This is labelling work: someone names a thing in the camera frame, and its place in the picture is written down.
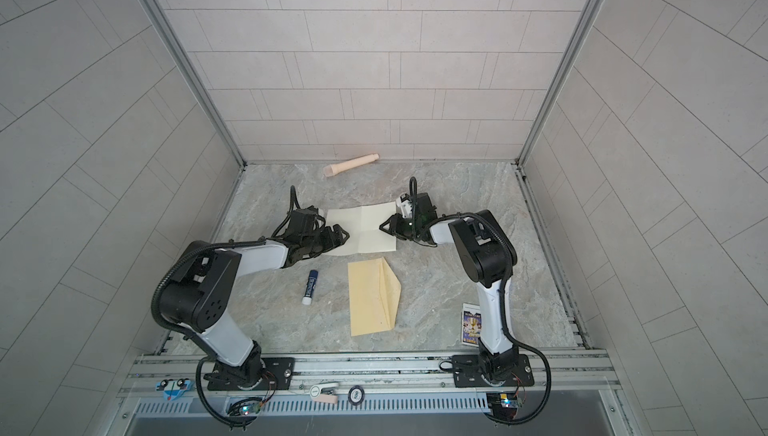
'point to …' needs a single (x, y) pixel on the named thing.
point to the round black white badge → (356, 395)
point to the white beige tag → (316, 393)
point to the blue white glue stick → (306, 300)
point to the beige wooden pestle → (337, 167)
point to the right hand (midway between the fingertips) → (383, 228)
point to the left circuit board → (245, 407)
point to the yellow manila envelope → (373, 296)
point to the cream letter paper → (362, 224)
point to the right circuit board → (504, 405)
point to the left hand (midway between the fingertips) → (349, 233)
